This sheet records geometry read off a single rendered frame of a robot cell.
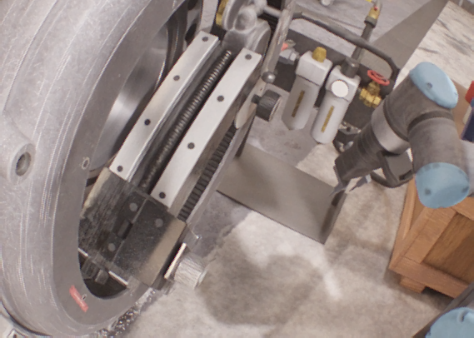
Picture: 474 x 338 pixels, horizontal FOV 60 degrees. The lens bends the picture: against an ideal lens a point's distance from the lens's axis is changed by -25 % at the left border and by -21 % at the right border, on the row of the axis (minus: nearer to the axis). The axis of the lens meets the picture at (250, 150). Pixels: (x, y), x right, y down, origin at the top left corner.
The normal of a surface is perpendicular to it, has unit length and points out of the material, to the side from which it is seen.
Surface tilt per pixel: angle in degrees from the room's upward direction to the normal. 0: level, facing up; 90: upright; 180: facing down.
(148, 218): 38
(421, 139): 78
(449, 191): 115
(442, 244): 90
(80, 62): 73
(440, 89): 19
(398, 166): 25
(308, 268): 0
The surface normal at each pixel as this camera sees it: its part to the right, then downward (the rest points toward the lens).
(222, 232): 0.30, -0.78
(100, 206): 0.00, -0.35
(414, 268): -0.37, 0.44
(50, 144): 0.66, 0.41
